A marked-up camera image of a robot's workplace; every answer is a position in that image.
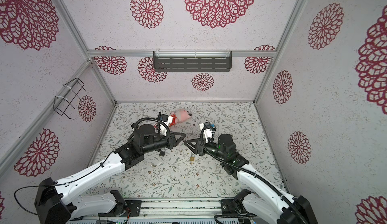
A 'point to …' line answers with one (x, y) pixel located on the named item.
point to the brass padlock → (192, 158)
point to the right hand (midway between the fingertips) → (186, 141)
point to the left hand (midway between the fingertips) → (185, 137)
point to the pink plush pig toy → (181, 115)
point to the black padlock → (162, 154)
